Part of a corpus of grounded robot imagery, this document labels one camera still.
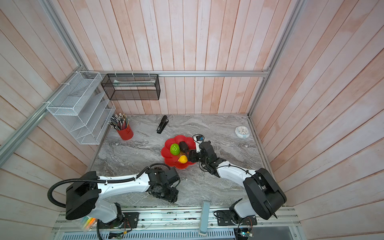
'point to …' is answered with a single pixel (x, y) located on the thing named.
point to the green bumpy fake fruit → (175, 149)
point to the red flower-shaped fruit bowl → (173, 160)
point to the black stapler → (164, 121)
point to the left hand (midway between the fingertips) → (170, 202)
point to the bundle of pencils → (119, 121)
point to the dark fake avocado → (183, 146)
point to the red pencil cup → (126, 134)
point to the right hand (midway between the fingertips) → (190, 150)
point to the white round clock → (242, 132)
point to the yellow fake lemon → (183, 159)
